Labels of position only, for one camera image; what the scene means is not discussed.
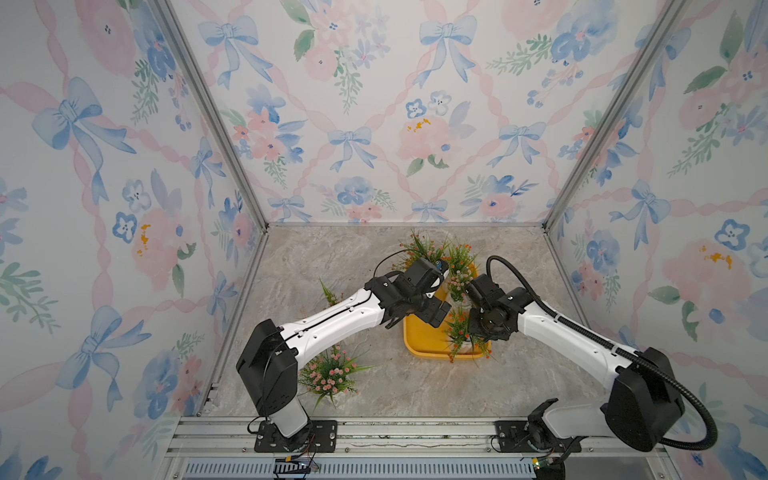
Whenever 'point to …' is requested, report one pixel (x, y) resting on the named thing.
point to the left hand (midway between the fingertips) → (435, 299)
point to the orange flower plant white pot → (460, 259)
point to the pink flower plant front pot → (328, 375)
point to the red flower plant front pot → (457, 336)
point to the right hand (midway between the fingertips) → (469, 316)
